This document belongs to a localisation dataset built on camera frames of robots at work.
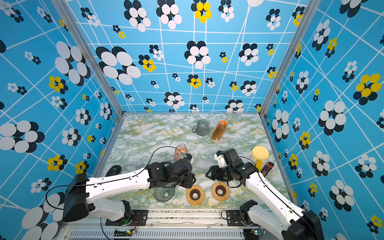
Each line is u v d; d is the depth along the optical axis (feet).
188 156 2.26
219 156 2.42
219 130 3.26
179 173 1.85
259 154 3.17
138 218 2.40
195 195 2.66
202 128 3.34
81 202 1.27
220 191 2.71
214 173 2.26
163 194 2.64
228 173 2.14
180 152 3.02
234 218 2.38
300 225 1.30
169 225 2.38
